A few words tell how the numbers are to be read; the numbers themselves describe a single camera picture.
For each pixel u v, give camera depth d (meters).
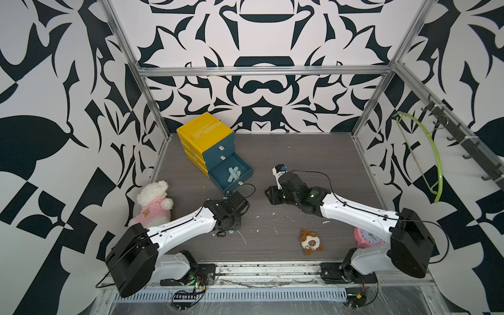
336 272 0.74
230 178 0.99
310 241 0.79
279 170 0.74
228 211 0.62
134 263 0.41
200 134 0.93
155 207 0.83
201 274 0.73
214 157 0.86
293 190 0.62
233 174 1.00
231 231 0.81
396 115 0.89
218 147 0.89
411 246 0.41
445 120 0.64
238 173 1.01
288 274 0.76
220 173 0.99
